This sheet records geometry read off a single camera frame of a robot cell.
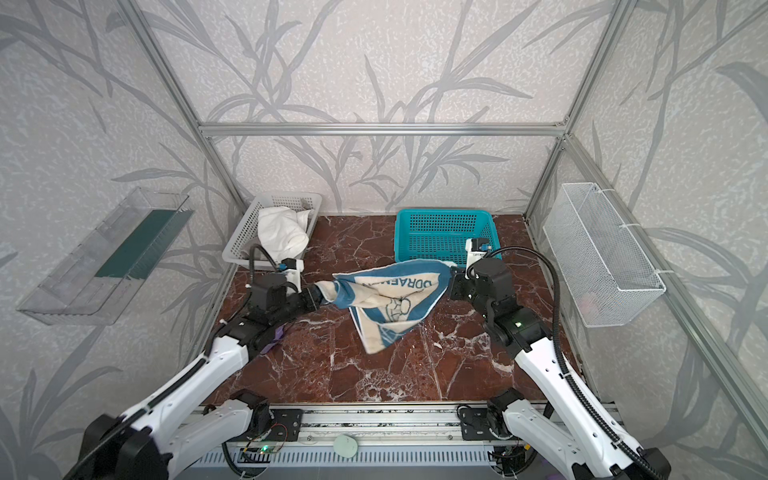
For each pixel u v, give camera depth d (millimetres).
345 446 694
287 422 736
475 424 728
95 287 637
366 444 710
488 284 515
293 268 733
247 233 1070
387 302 843
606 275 614
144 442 389
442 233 1273
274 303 619
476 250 619
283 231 994
